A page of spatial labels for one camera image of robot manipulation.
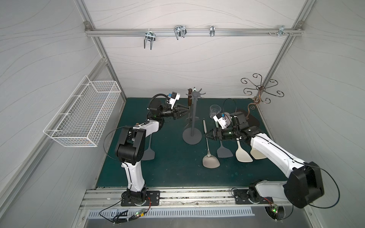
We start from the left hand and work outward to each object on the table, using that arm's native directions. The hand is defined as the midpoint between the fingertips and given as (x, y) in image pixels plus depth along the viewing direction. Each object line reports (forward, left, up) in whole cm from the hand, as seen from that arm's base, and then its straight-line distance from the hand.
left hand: (190, 111), depth 80 cm
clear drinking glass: (+18, -19, -19) cm, 32 cm away
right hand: (-11, -10, -8) cm, 17 cm away
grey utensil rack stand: (-1, -2, -25) cm, 25 cm away
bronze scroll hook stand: (+14, -43, +6) cm, 45 cm away
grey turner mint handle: (-13, -21, -24) cm, 34 cm away
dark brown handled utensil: (+1, +1, +8) cm, 8 cm away
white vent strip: (-44, -22, -26) cm, 56 cm away
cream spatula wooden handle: (-15, -33, -24) cm, 43 cm away
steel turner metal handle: (-21, -12, -20) cm, 31 cm away
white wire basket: (-11, +53, +6) cm, 54 cm away
